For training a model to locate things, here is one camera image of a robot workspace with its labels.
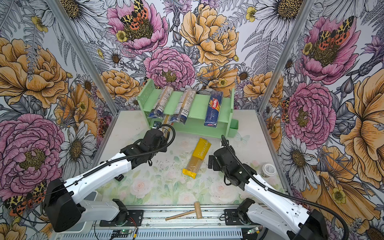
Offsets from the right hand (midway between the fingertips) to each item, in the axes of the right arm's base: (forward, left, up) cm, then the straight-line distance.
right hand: (218, 163), depth 80 cm
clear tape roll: (-2, -28, -7) cm, 29 cm away
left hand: (+10, +30, +6) cm, 32 cm away
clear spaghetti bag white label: (+20, +19, +18) cm, 33 cm away
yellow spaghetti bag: (+9, +11, -11) cm, 18 cm away
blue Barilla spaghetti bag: (+21, +2, +19) cm, 28 cm away
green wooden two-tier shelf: (+21, +6, +16) cm, 27 cm away
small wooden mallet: (-19, +12, -12) cm, 25 cm away
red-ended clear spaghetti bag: (+20, +27, +13) cm, 36 cm away
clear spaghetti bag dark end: (+26, +30, +18) cm, 44 cm away
